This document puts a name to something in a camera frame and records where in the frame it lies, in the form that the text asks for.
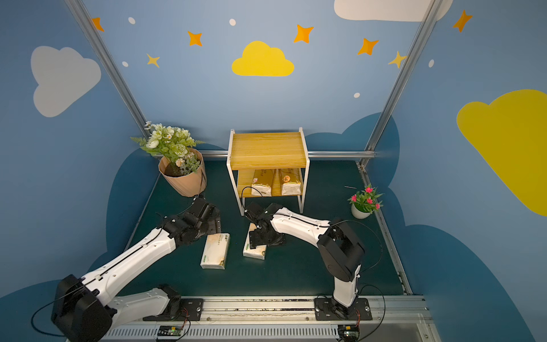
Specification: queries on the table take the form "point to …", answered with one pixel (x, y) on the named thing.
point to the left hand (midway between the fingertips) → (210, 221)
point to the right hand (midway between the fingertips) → (266, 242)
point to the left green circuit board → (169, 330)
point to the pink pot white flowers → (181, 164)
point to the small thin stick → (350, 187)
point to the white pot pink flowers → (365, 202)
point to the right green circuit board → (350, 333)
